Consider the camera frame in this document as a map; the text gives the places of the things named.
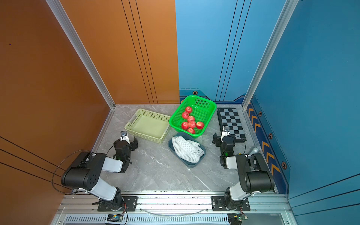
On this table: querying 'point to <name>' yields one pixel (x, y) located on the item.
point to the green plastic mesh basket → (203, 109)
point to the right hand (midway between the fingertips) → (223, 133)
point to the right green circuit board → (242, 217)
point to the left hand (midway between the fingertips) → (128, 136)
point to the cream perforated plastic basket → (148, 125)
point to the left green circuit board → (115, 218)
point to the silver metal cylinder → (256, 150)
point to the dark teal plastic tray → (187, 137)
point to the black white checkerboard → (230, 117)
